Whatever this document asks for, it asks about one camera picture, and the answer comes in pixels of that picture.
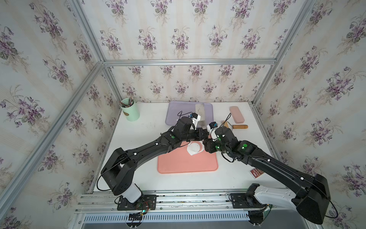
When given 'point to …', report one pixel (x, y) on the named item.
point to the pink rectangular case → (237, 114)
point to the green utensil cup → (129, 109)
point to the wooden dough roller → (240, 126)
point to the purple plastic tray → (174, 110)
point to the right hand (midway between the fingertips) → (206, 142)
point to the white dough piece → (195, 147)
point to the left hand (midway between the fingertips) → (209, 135)
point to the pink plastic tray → (179, 160)
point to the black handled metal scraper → (200, 109)
